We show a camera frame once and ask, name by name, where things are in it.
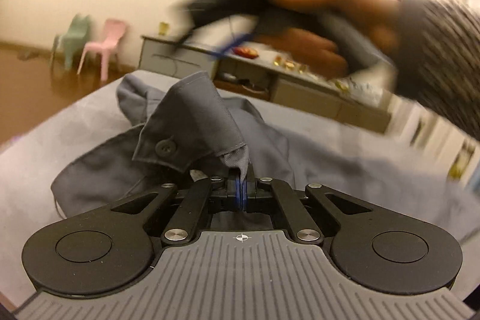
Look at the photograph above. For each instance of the grey bed cover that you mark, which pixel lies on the grey bed cover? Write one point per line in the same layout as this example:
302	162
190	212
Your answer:
29	166

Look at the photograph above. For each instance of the pink plastic child chair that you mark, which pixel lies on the pink plastic child chair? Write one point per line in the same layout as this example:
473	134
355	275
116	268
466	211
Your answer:
113	31

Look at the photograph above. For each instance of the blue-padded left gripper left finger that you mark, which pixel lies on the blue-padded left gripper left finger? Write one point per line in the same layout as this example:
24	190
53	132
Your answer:
195	212

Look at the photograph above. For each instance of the striped grey sleeve forearm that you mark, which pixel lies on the striped grey sleeve forearm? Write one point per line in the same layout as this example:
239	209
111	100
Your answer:
438	59

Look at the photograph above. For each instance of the yellow cup on cabinet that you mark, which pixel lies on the yellow cup on cabinet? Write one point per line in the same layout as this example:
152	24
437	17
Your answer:
163	28

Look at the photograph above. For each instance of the long grey TV cabinet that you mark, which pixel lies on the long grey TV cabinet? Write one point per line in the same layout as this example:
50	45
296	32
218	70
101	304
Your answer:
259	78

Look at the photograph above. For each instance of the red fruit plate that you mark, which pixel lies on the red fruit plate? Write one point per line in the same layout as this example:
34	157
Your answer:
245	52

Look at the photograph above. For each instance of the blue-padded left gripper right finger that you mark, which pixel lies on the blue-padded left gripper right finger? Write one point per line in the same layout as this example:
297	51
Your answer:
282	204

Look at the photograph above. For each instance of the grey-blue work jacket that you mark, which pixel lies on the grey-blue work jacket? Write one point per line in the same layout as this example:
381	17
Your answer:
191	129

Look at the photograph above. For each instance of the golden ornaments on cabinet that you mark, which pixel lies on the golden ornaments on cabinet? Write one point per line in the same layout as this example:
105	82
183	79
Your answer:
290	65

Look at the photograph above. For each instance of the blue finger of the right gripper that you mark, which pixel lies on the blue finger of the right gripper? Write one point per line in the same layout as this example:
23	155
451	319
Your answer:
225	49

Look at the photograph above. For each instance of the person's right hand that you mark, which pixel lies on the person's right hand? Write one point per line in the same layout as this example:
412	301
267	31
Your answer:
333	37

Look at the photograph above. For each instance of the green plastic child chair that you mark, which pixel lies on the green plastic child chair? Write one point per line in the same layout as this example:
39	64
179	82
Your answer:
72	41

